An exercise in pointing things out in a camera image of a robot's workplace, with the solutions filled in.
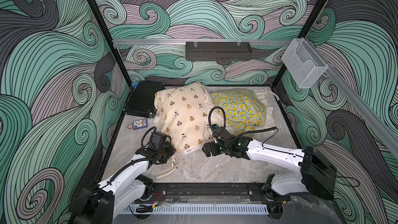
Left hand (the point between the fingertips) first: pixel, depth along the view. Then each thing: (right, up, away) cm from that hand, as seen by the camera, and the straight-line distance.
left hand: (176, 148), depth 85 cm
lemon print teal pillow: (+41, +21, +8) cm, 47 cm away
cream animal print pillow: (+3, +20, +6) cm, 21 cm away
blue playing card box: (-25, +12, +13) cm, 31 cm away
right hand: (+17, +1, -4) cm, 18 cm away
